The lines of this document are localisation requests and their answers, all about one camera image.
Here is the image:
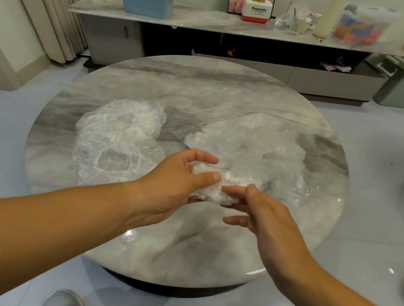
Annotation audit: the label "person's left hand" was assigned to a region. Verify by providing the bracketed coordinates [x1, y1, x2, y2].
[123, 141, 226, 238]

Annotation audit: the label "person's right hand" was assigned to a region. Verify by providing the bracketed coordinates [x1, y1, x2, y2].
[211, 181, 326, 289]

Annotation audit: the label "clear plastic cap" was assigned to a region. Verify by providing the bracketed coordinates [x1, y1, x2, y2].
[185, 159, 249, 208]

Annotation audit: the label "pile of clear plastic caps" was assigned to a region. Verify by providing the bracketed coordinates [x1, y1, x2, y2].
[67, 92, 174, 197]

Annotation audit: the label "clear plastic bag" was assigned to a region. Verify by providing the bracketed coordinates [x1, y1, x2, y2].
[164, 100, 343, 212]

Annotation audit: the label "person's left forearm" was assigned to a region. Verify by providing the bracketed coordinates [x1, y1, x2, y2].
[0, 169, 147, 306]

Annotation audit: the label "black table base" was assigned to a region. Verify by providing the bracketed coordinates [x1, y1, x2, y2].
[101, 265, 246, 306]

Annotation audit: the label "grey sneaker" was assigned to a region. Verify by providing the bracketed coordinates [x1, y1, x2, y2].
[41, 286, 90, 306]

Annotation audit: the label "long grey low cabinet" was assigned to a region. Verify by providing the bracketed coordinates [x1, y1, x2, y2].
[62, 0, 404, 111]

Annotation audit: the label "red and white box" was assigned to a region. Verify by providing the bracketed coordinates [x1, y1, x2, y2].
[241, 0, 274, 24]

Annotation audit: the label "crumpled clear wrapper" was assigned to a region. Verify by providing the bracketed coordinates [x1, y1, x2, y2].
[276, 1, 302, 30]

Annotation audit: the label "small white cup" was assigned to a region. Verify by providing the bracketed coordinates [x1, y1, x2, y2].
[295, 15, 313, 35]

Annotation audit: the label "cream paper roll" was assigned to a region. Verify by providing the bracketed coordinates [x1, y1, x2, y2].
[312, 0, 348, 42]

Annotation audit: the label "clear container colourful contents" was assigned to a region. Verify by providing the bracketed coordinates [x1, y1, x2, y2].
[335, 1, 401, 49]

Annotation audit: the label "beige curtain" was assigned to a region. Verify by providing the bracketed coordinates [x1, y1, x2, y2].
[0, 0, 95, 66]

